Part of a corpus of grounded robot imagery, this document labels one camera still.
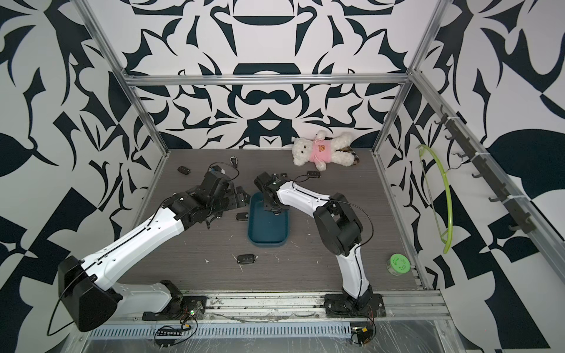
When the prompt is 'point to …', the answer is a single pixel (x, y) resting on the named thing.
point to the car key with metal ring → (234, 161)
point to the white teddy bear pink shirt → (320, 150)
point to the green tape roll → (397, 265)
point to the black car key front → (246, 259)
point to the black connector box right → (364, 334)
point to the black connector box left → (166, 337)
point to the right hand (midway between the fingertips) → (273, 202)
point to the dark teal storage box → (265, 229)
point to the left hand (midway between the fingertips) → (234, 192)
